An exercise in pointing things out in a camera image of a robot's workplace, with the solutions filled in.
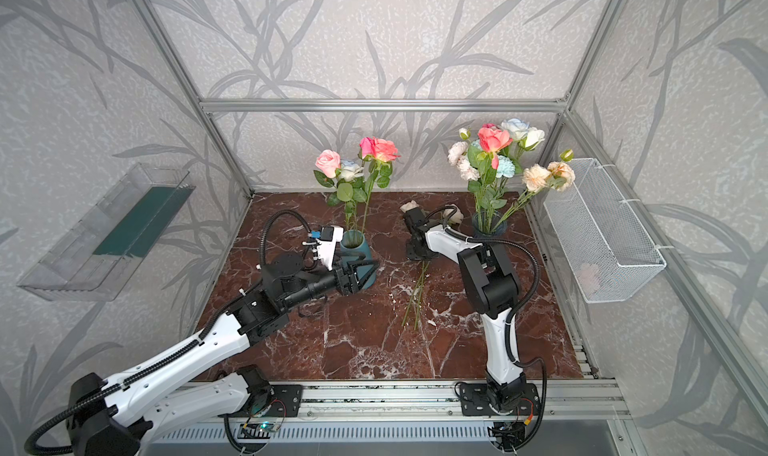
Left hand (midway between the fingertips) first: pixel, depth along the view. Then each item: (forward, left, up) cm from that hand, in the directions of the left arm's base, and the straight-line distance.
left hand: (376, 255), depth 66 cm
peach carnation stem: (+29, -21, +4) cm, 36 cm away
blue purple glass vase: (+17, -31, -11) cm, 37 cm away
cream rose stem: (+7, -11, -30) cm, 33 cm away
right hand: (+22, -12, -29) cm, 38 cm away
